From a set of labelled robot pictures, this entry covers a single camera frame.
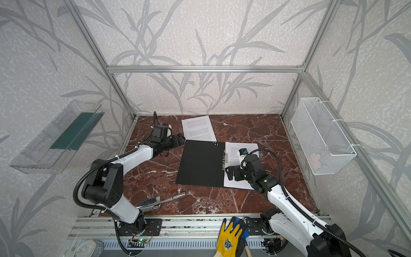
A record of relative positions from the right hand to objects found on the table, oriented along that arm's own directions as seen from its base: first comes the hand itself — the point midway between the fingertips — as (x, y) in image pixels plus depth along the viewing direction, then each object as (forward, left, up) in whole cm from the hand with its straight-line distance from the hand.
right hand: (233, 163), depth 83 cm
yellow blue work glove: (-33, +2, -8) cm, 34 cm away
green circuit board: (-33, +43, -10) cm, 55 cm away
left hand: (+18, +29, +1) cm, 34 cm away
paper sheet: (+16, -1, -11) cm, 19 cm away
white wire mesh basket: (-5, -33, +24) cm, 41 cm away
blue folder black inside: (+7, +18, -14) cm, 24 cm away
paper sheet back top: (+33, +21, -11) cm, 41 cm away
